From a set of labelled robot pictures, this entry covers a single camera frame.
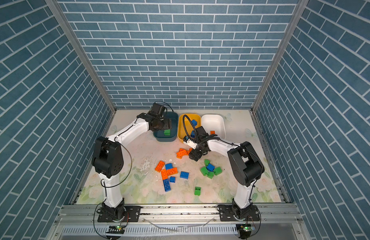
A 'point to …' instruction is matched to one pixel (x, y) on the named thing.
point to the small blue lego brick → (172, 179)
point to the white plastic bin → (214, 122)
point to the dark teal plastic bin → (159, 135)
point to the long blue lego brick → (166, 185)
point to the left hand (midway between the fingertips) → (167, 124)
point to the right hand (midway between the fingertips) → (194, 149)
